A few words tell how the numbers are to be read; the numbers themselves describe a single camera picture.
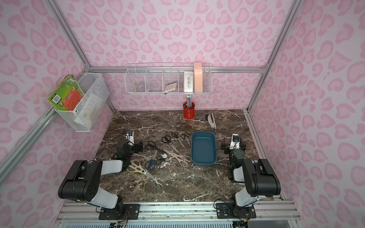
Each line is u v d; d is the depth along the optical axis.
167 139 1.01
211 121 1.10
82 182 0.46
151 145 0.98
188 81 0.93
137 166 0.88
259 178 0.45
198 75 0.81
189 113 1.11
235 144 0.75
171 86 0.95
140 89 0.95
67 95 0.72
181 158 0.93
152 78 1.00
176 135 1.04
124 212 0.72
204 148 0.98
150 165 0.89
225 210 0.73
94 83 0.82
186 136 1.04
